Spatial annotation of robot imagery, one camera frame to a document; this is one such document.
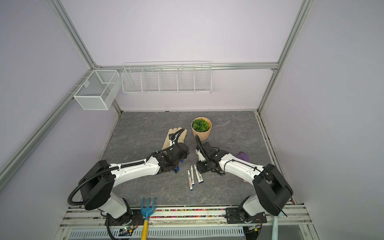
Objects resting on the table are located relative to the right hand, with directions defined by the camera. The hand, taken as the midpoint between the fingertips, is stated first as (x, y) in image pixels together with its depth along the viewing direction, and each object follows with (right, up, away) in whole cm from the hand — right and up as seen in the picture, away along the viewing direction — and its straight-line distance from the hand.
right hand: (200, 168), depth 86 cm
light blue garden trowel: (+34, -24, -18) cm, 45 cm away
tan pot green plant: (+1, +24, +11) cm, 27 cm away
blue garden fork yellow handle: (-27, -19, -11) cm, 35 cm away
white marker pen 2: (-5, -5, +1) cm, 7 cm away
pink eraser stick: (+14, +6, -36) cm, 39 cm away
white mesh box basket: (-67, +47, +11) cm, 83 cm away
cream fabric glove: (-23, +12, +16) cm, 30 cm away
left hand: (-11, +11, 0) cm, 15 cm away
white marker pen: (-6, -7, -1) cm, 10 cm away
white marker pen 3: (-2, -5, +1) cm, 5 cm away
